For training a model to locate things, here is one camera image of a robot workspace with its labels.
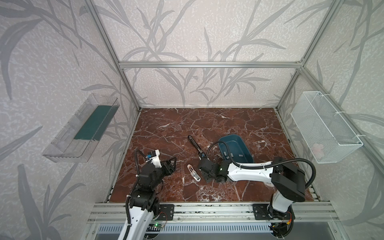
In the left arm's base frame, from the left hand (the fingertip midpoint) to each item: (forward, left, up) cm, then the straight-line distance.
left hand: (175, 155), depth 80 cm
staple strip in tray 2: (+7, -39, -13) cm, 42 cm away
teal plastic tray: (+11, -38, -13) cm, 42 cm away
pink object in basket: (-1, -71, +9) cm, 72 cm away
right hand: (-3, -17, -10) cm, 19 cm away
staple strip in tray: (+7, -29, -12) cm, 32 cm away
